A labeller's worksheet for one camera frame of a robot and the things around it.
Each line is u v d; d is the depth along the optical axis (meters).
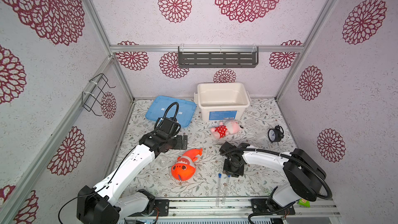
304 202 0.75
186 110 1.13
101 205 0.37
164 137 0.58
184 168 0.78
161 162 0.88
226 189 0.80
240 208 0.76
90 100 0.75
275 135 0.92
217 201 0.76
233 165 0.72
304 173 0.44
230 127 0.96
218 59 0.97
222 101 1.17
